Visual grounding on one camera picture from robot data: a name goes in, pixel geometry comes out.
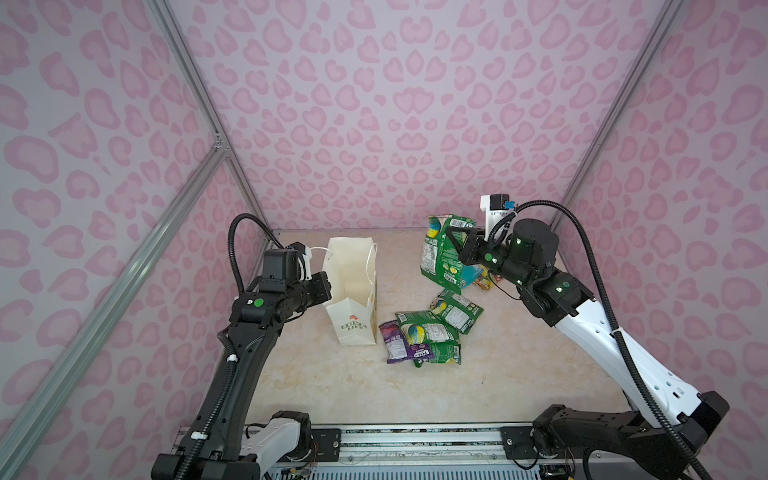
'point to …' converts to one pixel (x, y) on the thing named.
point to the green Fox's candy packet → (441, 261)
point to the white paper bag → (351, 263)
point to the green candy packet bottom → (425, 327)
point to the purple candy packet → (397, 347)
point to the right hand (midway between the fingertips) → (449, 228)
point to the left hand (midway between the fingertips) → (331, 279)
